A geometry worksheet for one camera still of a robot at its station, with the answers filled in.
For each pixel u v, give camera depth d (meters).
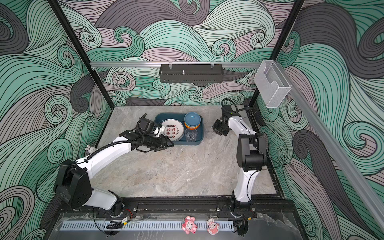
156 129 0.76
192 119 1.03
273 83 0.79
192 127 1.00
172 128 1.04
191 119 1.02
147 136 0.69
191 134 0.98
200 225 0.70
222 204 0.75
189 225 0.66
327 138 0.55
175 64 0.93
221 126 0.83
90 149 0.87
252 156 0.52
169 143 0.77
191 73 0.96
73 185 0.42
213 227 0.66
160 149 0.73
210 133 1.00
